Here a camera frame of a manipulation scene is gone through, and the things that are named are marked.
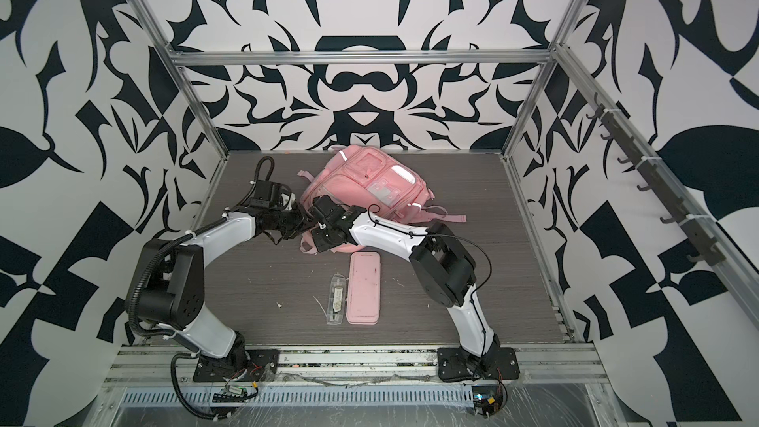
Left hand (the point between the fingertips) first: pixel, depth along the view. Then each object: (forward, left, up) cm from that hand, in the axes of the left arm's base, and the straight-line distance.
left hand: (319, 216), depth 91 cm
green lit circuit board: (-46, -42, -11) cm, 63 cm away
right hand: (-7, 0, -2) cm, 7 cm away
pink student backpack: (+17, -17, -4) cm, 24 cm away
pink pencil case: (-23, -13, -8) cm, 28 cm away
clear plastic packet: (-23, -6, -8) cm, 25 cm away
